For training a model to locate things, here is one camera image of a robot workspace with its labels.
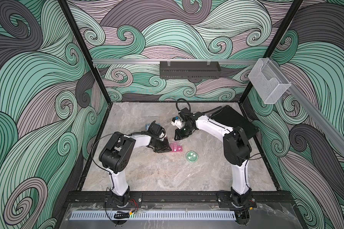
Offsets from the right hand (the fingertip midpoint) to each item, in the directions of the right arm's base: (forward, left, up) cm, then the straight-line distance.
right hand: (175, 139), depth 90 cm
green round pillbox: (-10, -10, -5) cm, 15 cm away
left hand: (-4, +2, -5) cm, 7 cm away
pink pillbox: (-3, 0, -6) cm, 7 cm away
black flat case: (+20, -43, -4) cm, 48 cm away
